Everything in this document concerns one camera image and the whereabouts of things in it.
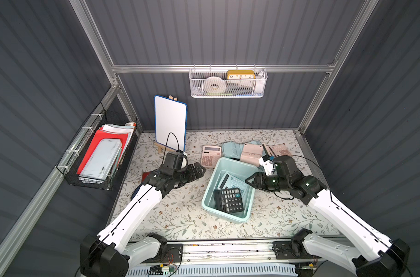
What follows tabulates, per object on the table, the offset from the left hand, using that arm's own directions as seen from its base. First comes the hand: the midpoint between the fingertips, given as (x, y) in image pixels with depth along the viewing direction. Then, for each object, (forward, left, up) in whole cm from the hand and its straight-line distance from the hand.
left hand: (199, 172), depth 77 cm
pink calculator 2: (+27, -49, -17) cm, 59 cm away
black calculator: (-7, -14, -15) cm, 22 cm away
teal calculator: (+5, -15, -17) cm, 24 cm away
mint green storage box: (+5, -7, -5) cm, 10 cm away
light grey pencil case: (-1, +38, +12) cm, 40 cm away
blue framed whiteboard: (+27, +15, +9) cm, 33 cm away
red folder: (+13, +44, +11) cm, 47 cm away
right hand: (-5, -23, +2) cm, 23 cm away
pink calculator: (+23, -5, -17) cm, 29 cm away
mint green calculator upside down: (+25, -19, -14) cm, 34 cm away
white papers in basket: (+17, +34, +11) cm, 39 cm away
